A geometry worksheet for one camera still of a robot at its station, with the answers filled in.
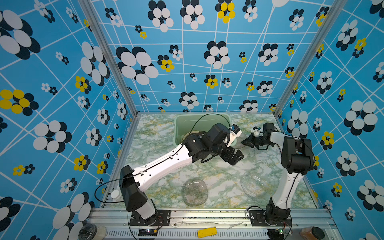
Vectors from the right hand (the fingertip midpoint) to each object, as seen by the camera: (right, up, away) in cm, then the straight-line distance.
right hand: (244, 142), depth 101 cm
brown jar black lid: (+17, -34, -38) cm, 54 cm away
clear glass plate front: (-34, -26, -19) cm, 46 cm away
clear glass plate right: (+1, -23, -17) cm, 29 cm away
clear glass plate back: (-10, +2, -20) cm, 23 cm away
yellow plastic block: (-28, -39, -32) cm, 57 cm away
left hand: (-14, 0, -35) cm, 37 cm away
